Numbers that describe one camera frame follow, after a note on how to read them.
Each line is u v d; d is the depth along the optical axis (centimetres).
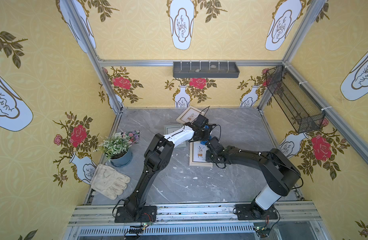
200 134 84
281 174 46
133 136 104
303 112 84
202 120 82
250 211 72
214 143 74
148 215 73
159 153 59
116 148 79
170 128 107
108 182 84
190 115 116
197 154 95
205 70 93
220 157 67
